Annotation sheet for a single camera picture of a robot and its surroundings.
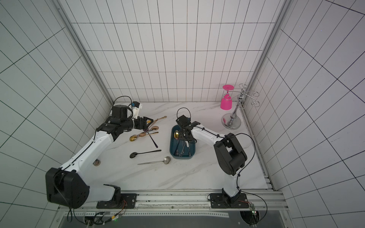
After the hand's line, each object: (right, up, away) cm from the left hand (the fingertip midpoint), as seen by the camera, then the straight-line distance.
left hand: (147, 122), depth 81 cm
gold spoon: (-14, -12, +16) cm, 24 cm away
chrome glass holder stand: (+58, -1, +24) cm, 63 cm away
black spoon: (-11, -22, +9) cm, 26 cm away
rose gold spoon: (0, -5, +21) cm, 22 cm away
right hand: (+19, -11, +12) cm, 25 cm away
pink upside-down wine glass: (+52, +13, +16) cm, 56 cm away
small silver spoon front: (+24, -16, +11) cm, 31 cm away
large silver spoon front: (+11, -24, +4) cm, 27 cm away
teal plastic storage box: (+18, -18, +11) cm, 28 cm away
